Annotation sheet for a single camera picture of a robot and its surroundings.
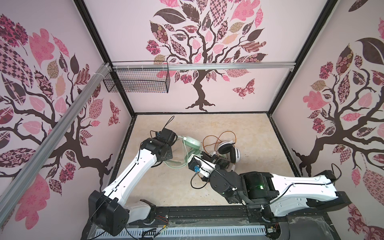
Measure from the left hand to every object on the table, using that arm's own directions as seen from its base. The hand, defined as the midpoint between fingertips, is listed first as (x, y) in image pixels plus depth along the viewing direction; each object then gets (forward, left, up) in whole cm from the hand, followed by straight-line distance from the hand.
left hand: (163, 157), depth 78 cm
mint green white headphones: (+3, -16, +7) cm, 18 cm away
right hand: (-9, -21, +22) cm, 31 cm away
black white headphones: (+10, -36, -7) cm, 38 cm away
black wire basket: (+70, +30, 0) cm, 77 cm away
